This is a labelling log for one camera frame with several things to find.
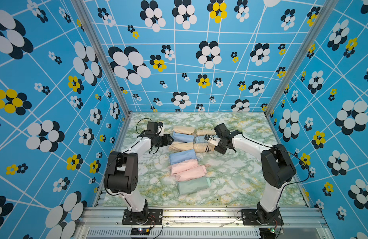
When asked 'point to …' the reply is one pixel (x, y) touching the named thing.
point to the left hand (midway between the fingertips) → (171, 139)
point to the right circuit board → (266, 233)
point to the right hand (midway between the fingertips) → (222, 144)
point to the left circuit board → (139, 231)
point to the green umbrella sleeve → (193, 185)
